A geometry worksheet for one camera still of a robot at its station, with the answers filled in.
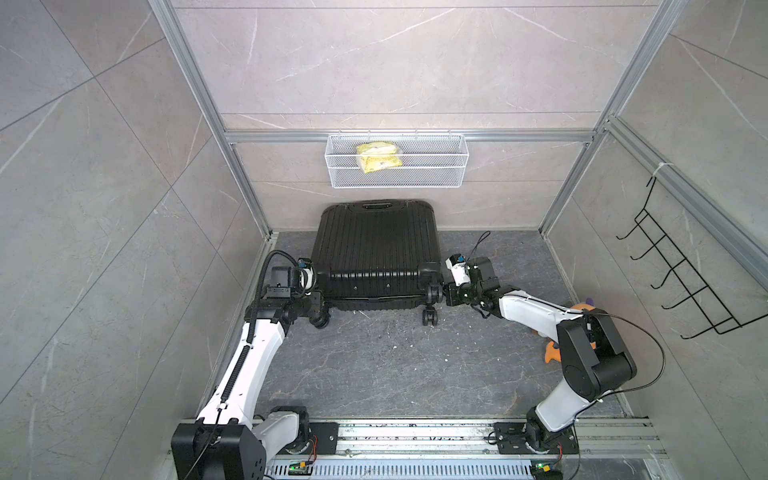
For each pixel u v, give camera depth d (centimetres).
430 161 101
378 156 87
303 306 71
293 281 62
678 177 66
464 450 73
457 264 84
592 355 46
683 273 68
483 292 72
